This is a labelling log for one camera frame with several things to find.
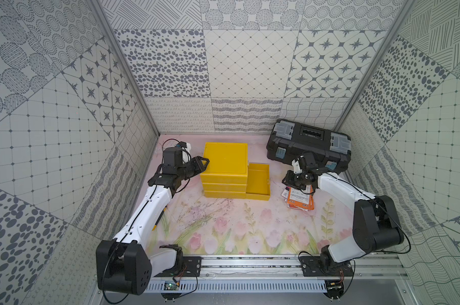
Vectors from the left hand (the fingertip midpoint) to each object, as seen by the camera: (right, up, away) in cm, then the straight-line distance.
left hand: (205, 160), depth 81 cm
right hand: (+38, -12, +10) cm, 41 cm away
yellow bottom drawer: (+25, -13, +19) cm, 35 cm away
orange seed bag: (+45, -20, +9) cm, 50 cm away
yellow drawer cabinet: (+9, -6, -5) cm, 12 cm away
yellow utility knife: (-24, -30, +3) cm, 39 cm away
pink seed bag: (+38, -17, +12) cm, 43 cm away
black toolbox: (+40, +10, +15) cm, 44 cm away
